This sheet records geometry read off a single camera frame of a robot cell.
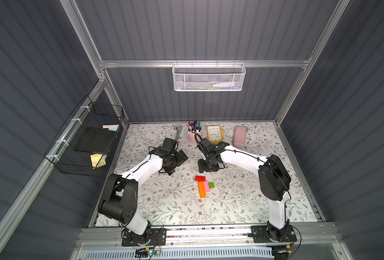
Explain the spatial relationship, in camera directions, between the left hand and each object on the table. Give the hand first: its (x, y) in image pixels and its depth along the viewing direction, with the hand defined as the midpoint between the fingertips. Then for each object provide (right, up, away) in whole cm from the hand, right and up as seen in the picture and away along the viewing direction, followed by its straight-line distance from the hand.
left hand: (185, 163), depth 89 cm
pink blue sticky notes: (-36, +19, -8) cm, 42 cm away
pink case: (+37, +15, +23) cm, 45 cm away
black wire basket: (-46, +8, -27) cm, 54 cm away
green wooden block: (+15, -13, +1) cm, 19 cm away
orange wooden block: (+9, -15, -1) cm, 17 cm away
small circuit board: (-16, -37, -18) cm, 44 cm away
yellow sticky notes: (-31, +6, -28) cm, 42 cm away
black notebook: (-40, +13, -15) cm, 45 cm away
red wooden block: (+9, -9, +4) cm, 13 cm away
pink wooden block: (+12, -13, 0) cm, 18 cm away
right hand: (+9, -5, 0) cm, 11 cm away
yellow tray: (+19, +17, +23) cm, 34 cm away
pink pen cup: (+4, +19, +13) cm, 23 cm away
